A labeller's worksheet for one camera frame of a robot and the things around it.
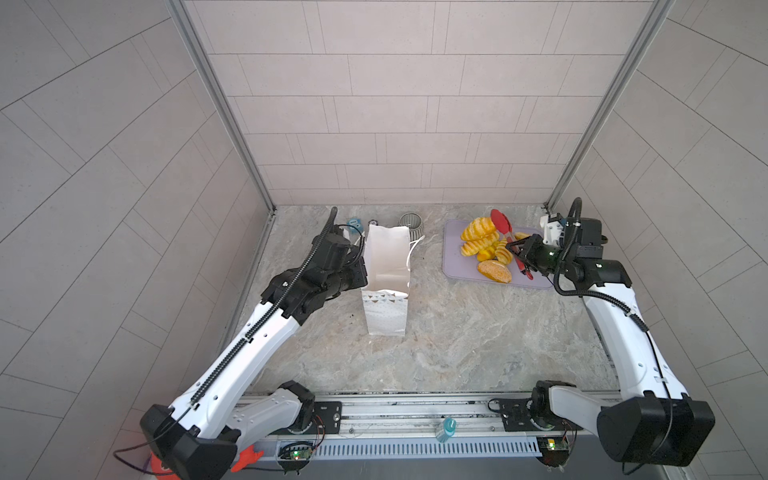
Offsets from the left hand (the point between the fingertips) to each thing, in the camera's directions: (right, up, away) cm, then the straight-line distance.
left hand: (375, 266), depth 71 cm
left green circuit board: (-17, -40, -7) cm, 43 cm away
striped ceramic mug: (+11, +12, +37) cm, 40 cm away
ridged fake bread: (+30, +3, +28) cm, 41 cm away
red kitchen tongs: (+34, +11, +8) cm, 36 cm away
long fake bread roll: (+35, +8, -1) cm, 36 cm away
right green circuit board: (+41, -42, -3) cm, 59 cm away
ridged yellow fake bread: (+29, +9, +12) cm, 32 cm away
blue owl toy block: (-10, +12, +38) cm, 41 cm away
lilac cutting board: (+27, -5, +28) cm, 39 cm away
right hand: (+33, +5, +4) cm, 34 cm away
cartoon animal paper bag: (+3, -7, -3) cm, 8 cm away
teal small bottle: (+16, -32, -12) cm, 37 cm away
